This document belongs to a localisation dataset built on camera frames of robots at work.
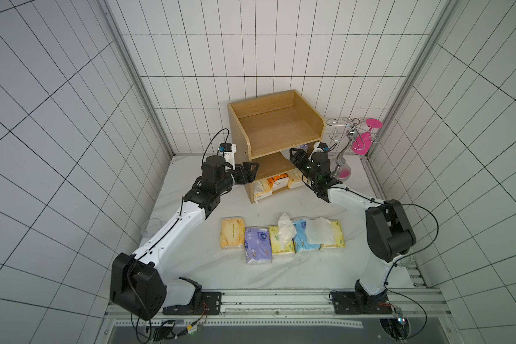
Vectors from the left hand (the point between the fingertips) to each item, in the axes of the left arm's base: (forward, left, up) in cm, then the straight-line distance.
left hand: (249, 169), depth 78 cm
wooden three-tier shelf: (+19, -6, +3) cm, 20 cm away
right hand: (+13, -14, -4) cm, 20 cm away
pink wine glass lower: (+21, -51, -6) cm, 55 cm away
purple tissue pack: (-21, -3, -22) cm, 30 cm away
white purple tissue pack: (+18, -24, -5) cm, 30 cm away
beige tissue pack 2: (+11, -21, -20) cm, 31 cm away
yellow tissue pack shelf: (-17, -36, -22) cm, 45 cm away
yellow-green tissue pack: (-17, -13, -21) cm, 30 cm away
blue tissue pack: (-18, -20, -23) cm, 36 cm away
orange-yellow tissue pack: (-17, +7, -22) cm, 28 cm away
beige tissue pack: (+6, -5, -21) cm, 22 cm away
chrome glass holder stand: (+20, -46, 0) cm, 50 cm away
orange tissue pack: (+8, -13, -19) cm, 25 cm away
